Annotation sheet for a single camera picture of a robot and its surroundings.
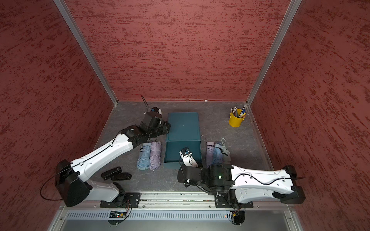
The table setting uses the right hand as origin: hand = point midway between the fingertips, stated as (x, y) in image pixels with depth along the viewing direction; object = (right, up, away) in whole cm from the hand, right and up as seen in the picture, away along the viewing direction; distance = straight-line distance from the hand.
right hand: (184, 173), depth 66 cm
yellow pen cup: (+36, +22, +37) cm, 56 cm away
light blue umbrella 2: (+19, +3, +17) cm, 26 cm away
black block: (-39, -10, +19) cm, 45 cm away
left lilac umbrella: (-19, +2, +20) cm, 27 cm away
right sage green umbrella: (+25, +2, +20) cm, 32 cm away
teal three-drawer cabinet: (0, +18, +11) cm, 21 cm away
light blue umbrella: (-24, +3, +16) cm, 30 cm away
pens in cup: (+38, +29, +37) cm, 61 cm away
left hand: (-10, +20, +14) cm, 26 cm away
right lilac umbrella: (+16, +6, +27) cm, 32 cm away
